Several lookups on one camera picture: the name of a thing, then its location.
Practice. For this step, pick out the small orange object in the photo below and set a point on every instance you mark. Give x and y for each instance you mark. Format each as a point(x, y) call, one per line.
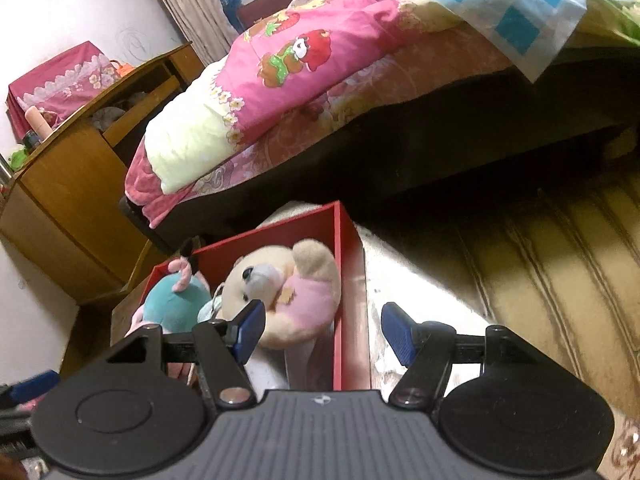
point(121, 67)

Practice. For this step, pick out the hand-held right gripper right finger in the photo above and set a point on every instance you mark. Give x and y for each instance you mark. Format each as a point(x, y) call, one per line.
point(397, 334)

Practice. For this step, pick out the blue cloth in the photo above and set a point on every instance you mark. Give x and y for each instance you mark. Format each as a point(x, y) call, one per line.
point(227, 7)

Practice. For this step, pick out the red cardboard box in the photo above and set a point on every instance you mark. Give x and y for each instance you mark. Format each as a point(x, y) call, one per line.
point(350, 310)

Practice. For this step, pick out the cream teddy bear pink shirt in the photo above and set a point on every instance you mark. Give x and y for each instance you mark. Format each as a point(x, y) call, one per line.
point(300, 300)

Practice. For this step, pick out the bed with pink quilt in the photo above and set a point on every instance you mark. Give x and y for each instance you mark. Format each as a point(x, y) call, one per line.
point(280, 85)

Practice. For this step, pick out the cream patterned tablecloth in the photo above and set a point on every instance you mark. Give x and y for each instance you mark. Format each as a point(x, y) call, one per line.
point(425, 285)

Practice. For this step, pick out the beige cylinder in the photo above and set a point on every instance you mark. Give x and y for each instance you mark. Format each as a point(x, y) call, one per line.
point(37, 122)

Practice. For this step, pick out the grey cloth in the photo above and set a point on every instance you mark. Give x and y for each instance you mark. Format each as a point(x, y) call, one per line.
point(117, 112)

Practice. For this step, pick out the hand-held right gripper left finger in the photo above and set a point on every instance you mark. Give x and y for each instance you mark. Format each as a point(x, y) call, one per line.
point(250, 326)

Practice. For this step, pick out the dark bed frame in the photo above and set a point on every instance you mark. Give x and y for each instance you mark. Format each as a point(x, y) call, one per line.
point(450, 160)

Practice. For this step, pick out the wooden desk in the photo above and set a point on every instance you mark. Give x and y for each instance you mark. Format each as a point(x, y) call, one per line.
point(65, 210)

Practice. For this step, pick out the blue white checked sheet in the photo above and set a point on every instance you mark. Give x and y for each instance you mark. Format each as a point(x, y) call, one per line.
point(525, 10)

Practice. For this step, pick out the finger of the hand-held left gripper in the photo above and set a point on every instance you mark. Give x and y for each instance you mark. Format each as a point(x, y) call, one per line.
point(35, 385)

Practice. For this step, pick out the pink lace-trimmed dust cover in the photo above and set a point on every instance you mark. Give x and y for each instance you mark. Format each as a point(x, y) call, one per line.
point(60, 85)

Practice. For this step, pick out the teal plush toy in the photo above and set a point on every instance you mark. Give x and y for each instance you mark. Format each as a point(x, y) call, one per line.
point(170, 305)

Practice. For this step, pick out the green toy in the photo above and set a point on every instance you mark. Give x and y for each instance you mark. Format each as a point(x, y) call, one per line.
point(19, 157)

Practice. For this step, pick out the dark jar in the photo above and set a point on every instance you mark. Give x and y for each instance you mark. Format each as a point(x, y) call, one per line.
point(32, 141)

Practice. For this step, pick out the beige curtain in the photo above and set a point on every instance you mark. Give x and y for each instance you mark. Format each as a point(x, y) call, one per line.
point(185, 5)

